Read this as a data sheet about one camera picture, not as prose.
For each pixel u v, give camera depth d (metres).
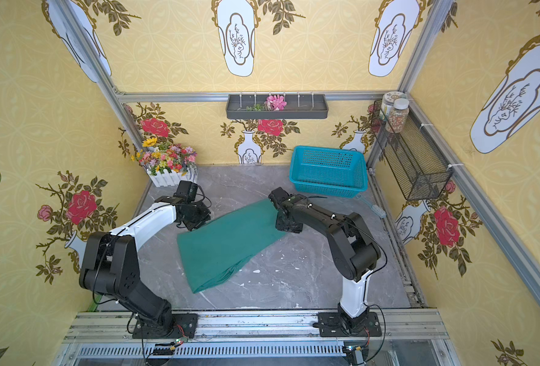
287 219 0.68
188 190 0.75
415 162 0.83
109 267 0.46
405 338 0.72
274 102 0.88
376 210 1.03
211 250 0.92
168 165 1.01
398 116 0.80
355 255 0.49
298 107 0.92
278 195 0.76
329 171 1.17
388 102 0.85
